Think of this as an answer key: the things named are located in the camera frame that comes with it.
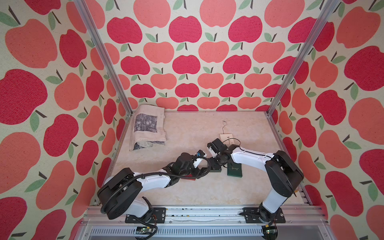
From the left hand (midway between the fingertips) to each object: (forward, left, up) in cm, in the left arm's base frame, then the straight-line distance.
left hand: (205, 167), depth 83 cm
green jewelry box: (+1, -18, -6) cm, 19 cm away
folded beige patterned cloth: (+30, +38, -2) cm, 48 cm away
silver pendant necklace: (+40, -19, -8) cm, 45 cm away
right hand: (+4, -6, -7) cm, 10 cm away
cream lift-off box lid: (+12, -12, +11) cm, 20 cm away
